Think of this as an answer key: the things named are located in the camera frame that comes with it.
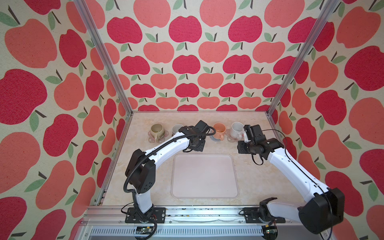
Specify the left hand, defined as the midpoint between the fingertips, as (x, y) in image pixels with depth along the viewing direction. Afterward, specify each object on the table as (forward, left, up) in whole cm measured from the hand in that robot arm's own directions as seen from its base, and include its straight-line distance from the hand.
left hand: (201, 147), depth 86 cm
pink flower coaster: (+14, -23, -12) cm, 30 cm away
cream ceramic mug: (+18, +29, -7) cm, 35 cm away
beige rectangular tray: (-12, -2, -12) cm, 17 cm away
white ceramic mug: (+14, -24, -2) cm, 28 cm away
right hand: (-1, -25, +3) cm, 25 cm away
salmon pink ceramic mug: (+22, -16, -10) cm, 29 cm away
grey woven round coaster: (+15, -9, -11) cm, 21 cm away
